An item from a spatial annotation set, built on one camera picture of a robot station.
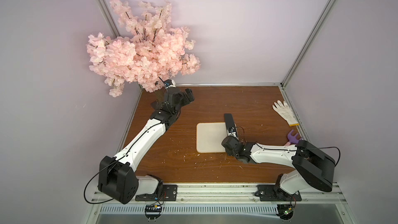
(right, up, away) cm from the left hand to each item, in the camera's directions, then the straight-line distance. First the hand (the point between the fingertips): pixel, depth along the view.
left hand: (185, 91), depth 80 cm
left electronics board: (-15, -58, -8) cm, 60 cm away
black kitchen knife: (+27, -19, +21) cm, 39 cm away
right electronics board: (+47, -56, -10) cm, 74 cm away
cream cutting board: (+13, -28, +13) cm, 33 cm away
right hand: (+25, -30, +9) cm, 40 cm away
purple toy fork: (+63, -28, +10) cm, 70 cm away
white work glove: (+66, -14, +24) cm, 72 cm away
